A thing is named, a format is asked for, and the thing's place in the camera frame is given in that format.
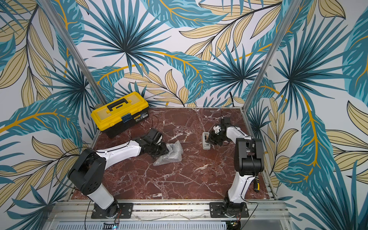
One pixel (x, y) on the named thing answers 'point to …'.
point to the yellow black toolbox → (115, 117)
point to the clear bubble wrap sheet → (175, 154)
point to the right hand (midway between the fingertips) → (208, 140)
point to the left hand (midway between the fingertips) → (168, 153)
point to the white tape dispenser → (206, 145)
